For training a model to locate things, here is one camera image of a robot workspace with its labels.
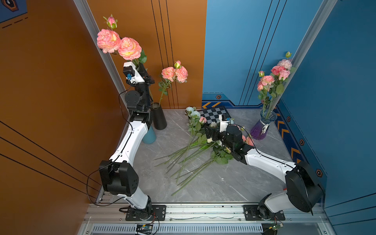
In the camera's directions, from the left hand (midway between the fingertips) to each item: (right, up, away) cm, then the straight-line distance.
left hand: (138, 58), depth 60 cm
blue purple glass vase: (+66, -32, +34) cm, 81 cm away
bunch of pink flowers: (+26, -46, +36) cm, 64 cm away
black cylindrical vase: (-1, -26, +43) cm, 50 cm away
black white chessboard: (+38, -20, +54) cm, 69 cm away
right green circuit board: (+62, -77, +9) cm, 99 cm away
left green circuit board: (-1, -79, +11) cm, 80 cm away
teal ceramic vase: (-6, -36, +37) cm, 51 cm away
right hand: (+34, -28, +23) cm, 50 cm away
